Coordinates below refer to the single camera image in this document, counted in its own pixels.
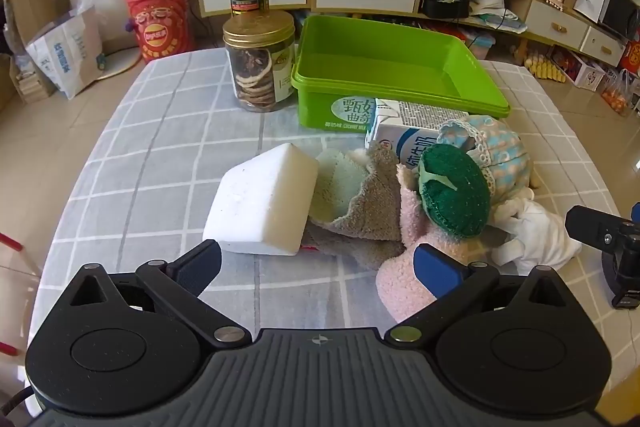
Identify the pink fluffy plush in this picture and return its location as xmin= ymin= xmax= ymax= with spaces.
xmin=375 ymin=164 xmax=488 ymax=323

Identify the white cloth glove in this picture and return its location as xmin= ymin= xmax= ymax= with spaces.
xmin=489 ymin=197 xmax=582 ymax=275

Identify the white sponge block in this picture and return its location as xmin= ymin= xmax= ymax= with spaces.
xmin=203 ymin=143 xmax=319 ymax=256

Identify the grey green knitted cloth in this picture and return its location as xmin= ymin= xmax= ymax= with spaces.
xmin=302 ymin=144 xmax=402 ymax=271

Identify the doll with blue bonnet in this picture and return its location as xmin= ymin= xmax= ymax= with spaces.
xmin=436 ymin=115 xmax=534 ymax=206

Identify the blue white milk carton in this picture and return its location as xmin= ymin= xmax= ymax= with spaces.
xmin=364 ymin=98 xmax=468 ymax=168

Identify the yellow egg tray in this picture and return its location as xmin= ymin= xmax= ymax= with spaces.
xmin=524 ymin=52 xmax=567 ymax=83

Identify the green plastic bin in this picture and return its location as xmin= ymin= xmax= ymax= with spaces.
xmin=292 ymin=15 xmax=511 ymax=132

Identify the gold lid glass jar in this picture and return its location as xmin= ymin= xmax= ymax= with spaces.
xmin=222 ymin=11 xmax=295 ymax=112

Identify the white paper bag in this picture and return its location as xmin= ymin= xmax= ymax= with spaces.
xmin=26 ymin=6 xmax=105 ymax=100

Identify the red cartoon bucket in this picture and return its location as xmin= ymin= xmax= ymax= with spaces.
xmin=125 ymin=0 xmax=194 ymax=64

